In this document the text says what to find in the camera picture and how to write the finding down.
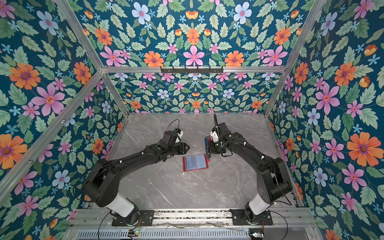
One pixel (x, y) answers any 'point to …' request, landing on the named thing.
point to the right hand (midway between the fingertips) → (212, 147)
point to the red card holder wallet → (191, 162)
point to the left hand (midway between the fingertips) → (190, 146)
